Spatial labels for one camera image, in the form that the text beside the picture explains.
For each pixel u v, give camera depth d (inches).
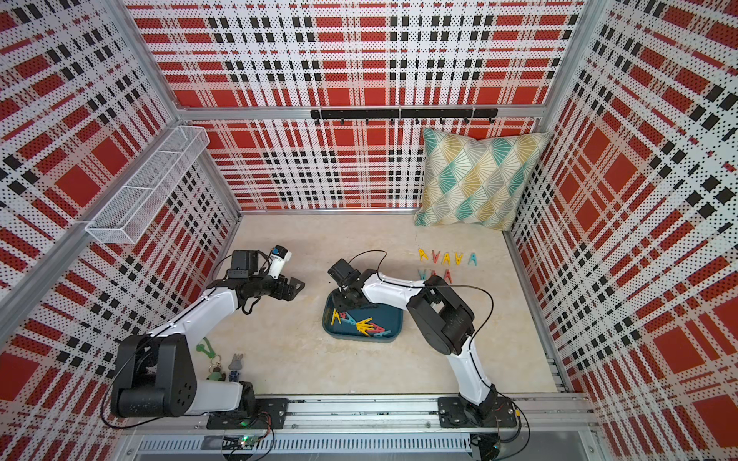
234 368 31.6
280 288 31.0
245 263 27.5
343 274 29.5
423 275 39.9
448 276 39.6
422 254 42.3
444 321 20.2
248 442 27.2
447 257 41.3
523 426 27.9
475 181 36.9
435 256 42.2
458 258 41.1
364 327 34.8
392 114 35.7
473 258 41.2
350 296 27.0
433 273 39.9
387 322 34.9
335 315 35.7
